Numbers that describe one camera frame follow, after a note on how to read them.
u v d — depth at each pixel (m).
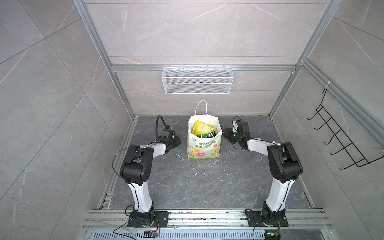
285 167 0.51
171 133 0.84
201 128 0.89
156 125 0.78
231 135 0.90
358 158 0.59
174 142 0.90
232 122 0.93
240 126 0.81
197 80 1.01
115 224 0.73
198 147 0.81
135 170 0.51
